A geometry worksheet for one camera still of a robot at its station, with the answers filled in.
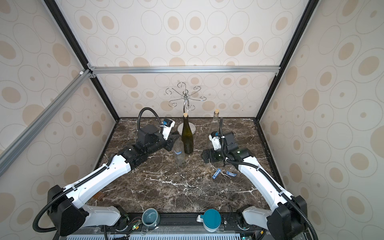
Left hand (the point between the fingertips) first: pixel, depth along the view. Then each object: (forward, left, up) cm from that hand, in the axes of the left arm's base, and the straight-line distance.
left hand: (181, 134), depth 73 cm
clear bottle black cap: (-1, +2, -15) cm, 15 cm away
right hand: (-3, -17, -12) cm, 21 cm away
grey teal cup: (-32, +15, -28) cm, 45 cm away
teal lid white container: (-33, -15, -20) cm, 42 cm away
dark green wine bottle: (+7, -2, -11) cm, 14 cm away
